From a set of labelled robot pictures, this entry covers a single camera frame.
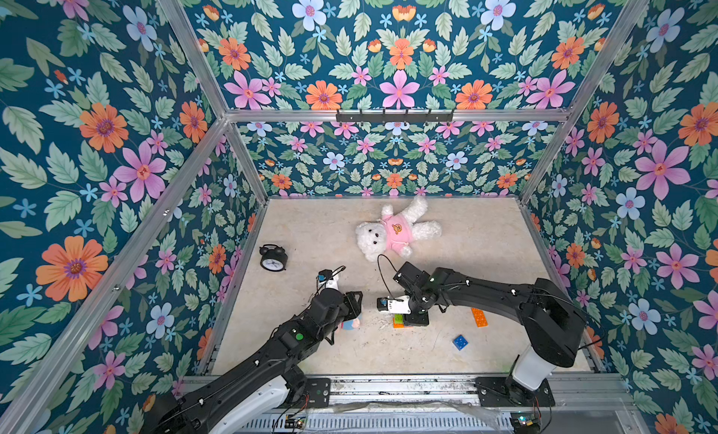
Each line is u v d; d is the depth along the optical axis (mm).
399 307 750
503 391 722
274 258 930
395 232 985
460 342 814
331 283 732
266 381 522
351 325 817
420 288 655
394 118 930
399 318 778
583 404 733
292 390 628
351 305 704
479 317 861
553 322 451
